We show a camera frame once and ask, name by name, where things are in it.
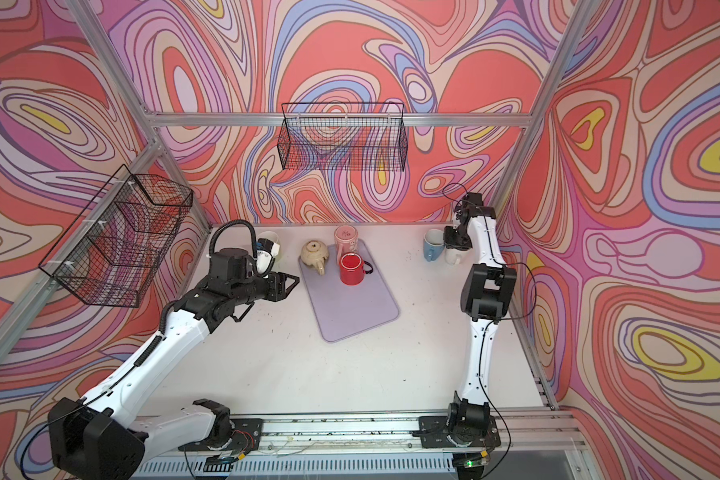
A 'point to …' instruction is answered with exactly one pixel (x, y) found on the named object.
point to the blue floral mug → (433, 244)
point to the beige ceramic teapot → (314, 253)
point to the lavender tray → (342, 310)
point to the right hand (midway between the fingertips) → (454, 248)
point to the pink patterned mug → (345, 240)
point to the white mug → (454, 256)
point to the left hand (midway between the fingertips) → (295, 277)
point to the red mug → (353, 268)
